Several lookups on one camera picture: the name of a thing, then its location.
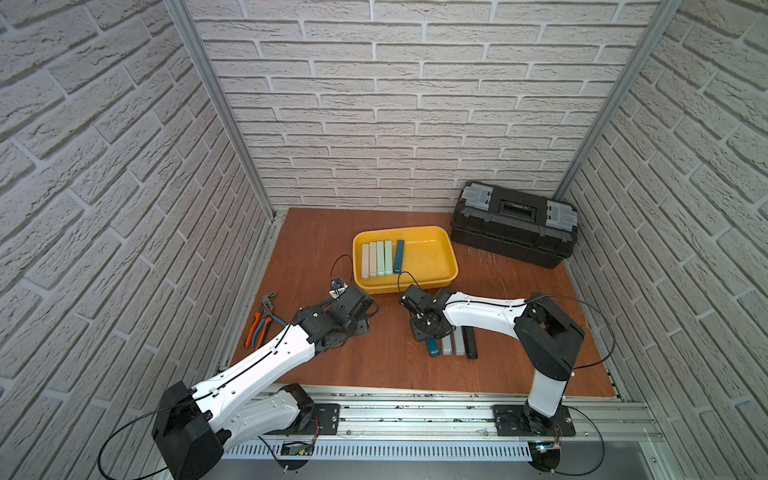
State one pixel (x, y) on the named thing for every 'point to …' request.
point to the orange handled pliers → (267, 322)
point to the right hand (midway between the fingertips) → (425, 330)
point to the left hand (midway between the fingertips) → (363, 315)
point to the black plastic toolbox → (516, 223)
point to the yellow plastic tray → (428, 254)
